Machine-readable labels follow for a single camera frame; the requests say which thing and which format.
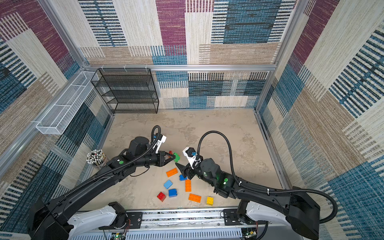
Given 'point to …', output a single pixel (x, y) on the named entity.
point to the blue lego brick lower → (172, 193)
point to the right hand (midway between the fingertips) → (184, 159)
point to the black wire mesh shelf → (127, 90)
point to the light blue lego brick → (168, 184)
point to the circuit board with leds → (248, 232)
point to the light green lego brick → (177, 158)
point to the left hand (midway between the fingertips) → (175, 157)
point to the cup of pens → (97, 157)
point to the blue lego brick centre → (182, 178)
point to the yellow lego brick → (210, 200)
